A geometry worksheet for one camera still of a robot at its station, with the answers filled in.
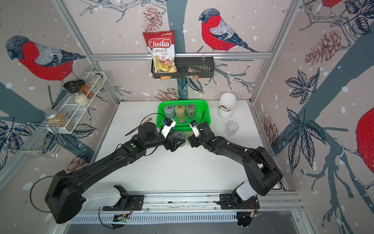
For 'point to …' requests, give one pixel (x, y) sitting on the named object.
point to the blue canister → (169, 111)
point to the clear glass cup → (232, 127)
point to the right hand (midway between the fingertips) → (193, 134)
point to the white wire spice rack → (74, 112)
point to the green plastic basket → (202, 113)
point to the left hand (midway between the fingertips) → (182, 133)
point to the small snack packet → (192, 69)
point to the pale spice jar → (96, 81)
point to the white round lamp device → (227, 104)
